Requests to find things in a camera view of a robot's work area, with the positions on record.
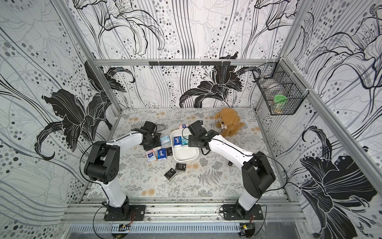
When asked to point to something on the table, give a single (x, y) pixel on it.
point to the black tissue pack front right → (180, 167)
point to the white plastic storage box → (183, 154)
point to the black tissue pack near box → (169, 152)
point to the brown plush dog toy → (229, 121)
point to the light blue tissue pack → (164, 139)
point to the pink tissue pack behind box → (180, 126)
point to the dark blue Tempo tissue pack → (160, 154)
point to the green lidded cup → (279, 103)
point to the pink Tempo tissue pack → (150, 155)
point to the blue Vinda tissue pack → (177, 141)
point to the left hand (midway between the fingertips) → (158, 146)
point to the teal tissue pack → (184, 141)
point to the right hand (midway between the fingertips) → (197, 139)
